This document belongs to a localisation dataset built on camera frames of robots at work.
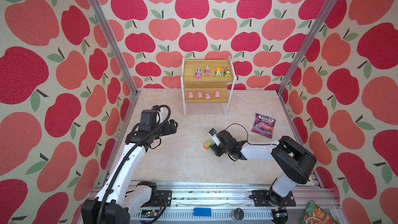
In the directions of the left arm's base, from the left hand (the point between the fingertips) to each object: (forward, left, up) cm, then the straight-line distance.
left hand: (173, 125), depth 79 cm
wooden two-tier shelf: (+18, -19, +14) cm, 30 cm away
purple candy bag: (+10, -56, -16) cm, 59 cm away
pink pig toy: (+23, -9, -1) cm, 25 cm away
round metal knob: (-37, -29, -9) cm, 48 cm away
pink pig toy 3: (+24, -25, -1) cm, 35 cm away
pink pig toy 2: (+23, -14, -1) cm, 27 cm away
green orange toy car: (-3, -18, -17) cm, 25 cm away
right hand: (-1, -24, -18) cm, 31 cm away
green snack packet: (-37, -65, -18) cm, 77 cm away
